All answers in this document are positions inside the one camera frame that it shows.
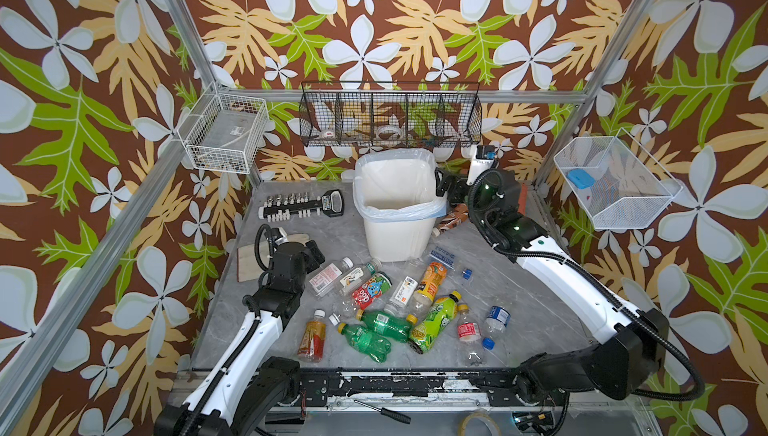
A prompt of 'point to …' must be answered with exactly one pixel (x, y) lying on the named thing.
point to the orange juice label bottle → (423, 298)
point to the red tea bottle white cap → (311, 347)
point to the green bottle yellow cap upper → (386, 325)
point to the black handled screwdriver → (388, 413)
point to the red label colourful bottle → (368, 291)
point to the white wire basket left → (223, 131)
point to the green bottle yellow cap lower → (376, 347)
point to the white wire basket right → (617, 183)
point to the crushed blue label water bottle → (449, 259)
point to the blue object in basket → (581, 178)
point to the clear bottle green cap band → (356, 275)
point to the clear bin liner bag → (397, 184)
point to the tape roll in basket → (389, 132)
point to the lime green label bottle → (434, 321)
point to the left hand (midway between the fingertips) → (303, 244)
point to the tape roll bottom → (488, 419)
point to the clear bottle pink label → (325, 281)
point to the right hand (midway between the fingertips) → (449, 169)
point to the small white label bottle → (401, 295)
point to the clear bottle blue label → (497, 319)
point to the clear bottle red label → (469, 346)
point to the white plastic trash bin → (403, 241)
